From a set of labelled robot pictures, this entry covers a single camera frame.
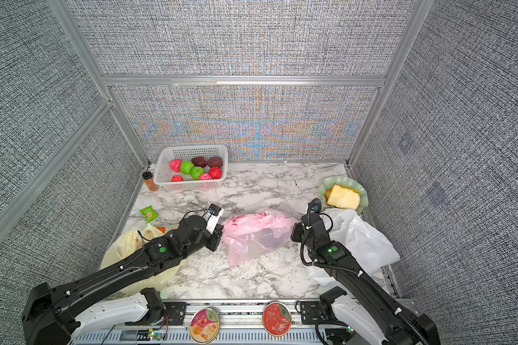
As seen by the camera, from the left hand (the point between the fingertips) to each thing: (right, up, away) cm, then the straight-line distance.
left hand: (226, 225), depth 76 cm
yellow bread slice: (+49, +9, +17) cm, 52 cm away
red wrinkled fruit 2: (-28, +17, +29) cm, 44 cm away
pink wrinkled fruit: (-31, +25, +34) cm, 52 cm away
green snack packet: (-38, +2, +21) cm, 43 cm away
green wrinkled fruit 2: (-20, +21, +31) cm, 42 cm away
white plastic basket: (-36, +18, +30) cm, 50 cm away
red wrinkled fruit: (-10, +20, +31) cm, 38 cm away
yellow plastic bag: (-34, -5, -1) cm, 34 cm away
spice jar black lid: (-43, +19, +29) cm, 55 cm away
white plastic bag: (+50, -6, +2) cm, 50 cm away
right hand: (+26, +1, +5) cm, 27 cm away
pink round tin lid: (-6, -31, -8) cm, 32 cm away
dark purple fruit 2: (-11, +26, +34) cm, 44 cm away
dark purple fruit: (-19, +26, +37) cm, 49 cm away
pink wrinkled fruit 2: (-15, +18, +29) cm, 37 cm away
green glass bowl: (+47, +15, +30) cm, 58 cm away
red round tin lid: (+18, -29, -7) cm, 34 cm away
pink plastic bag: (+9, -3, +3) cm, 10 cm away
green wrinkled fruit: (-25, +23, +33) cm, 48 cm away
